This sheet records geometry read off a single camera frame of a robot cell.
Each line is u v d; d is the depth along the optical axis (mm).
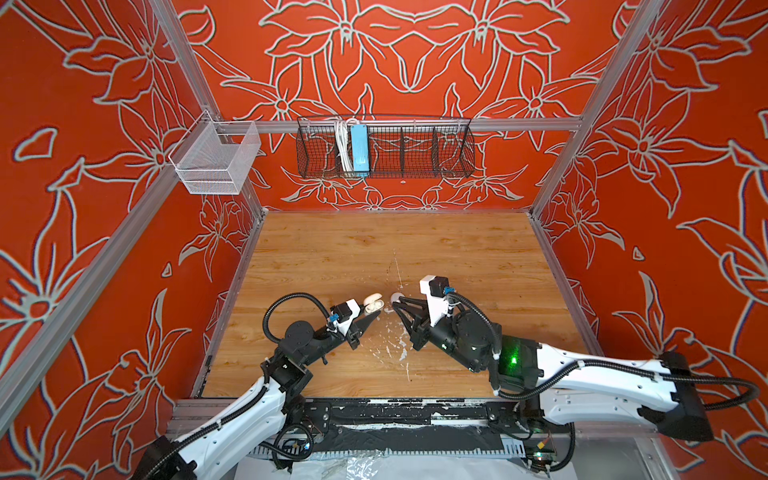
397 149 976
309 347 564
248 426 510
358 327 645
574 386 450
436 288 531
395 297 934
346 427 726
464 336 458
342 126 876
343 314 580
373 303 685
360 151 898
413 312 568
